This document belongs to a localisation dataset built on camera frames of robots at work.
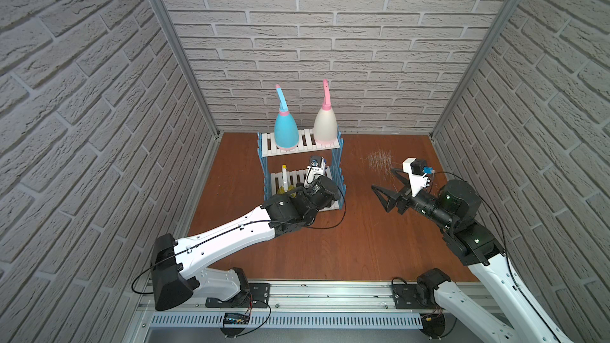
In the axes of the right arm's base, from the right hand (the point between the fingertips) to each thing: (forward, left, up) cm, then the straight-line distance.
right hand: (379, 180), depth 64 cm
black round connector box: (-31, -16, -33) cm, 48 cm away
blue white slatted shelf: (+17, +19, -7) cm, 27 cm away
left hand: (+7, +15, -6) cm, 18 cm away
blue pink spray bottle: (+18, +26, +2) cm, 31 cm away
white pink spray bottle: (+20, +13, +3) cm, 24 cm away
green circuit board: (-26, +45, -34) cm, 62 cm away
